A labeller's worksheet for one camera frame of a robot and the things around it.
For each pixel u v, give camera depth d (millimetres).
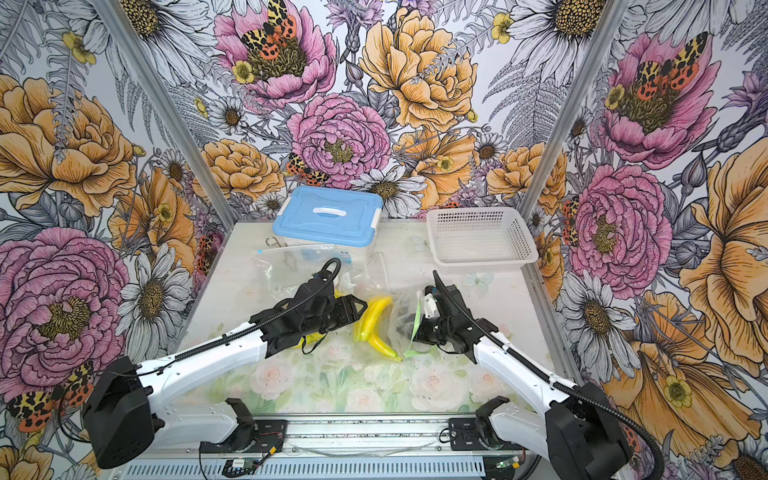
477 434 731
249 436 681
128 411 393
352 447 739
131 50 763
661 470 377
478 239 1159
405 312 935
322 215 1004
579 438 402
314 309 617
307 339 668
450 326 646
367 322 827
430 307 772
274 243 1154
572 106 881
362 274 995
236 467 730
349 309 711
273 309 623
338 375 844
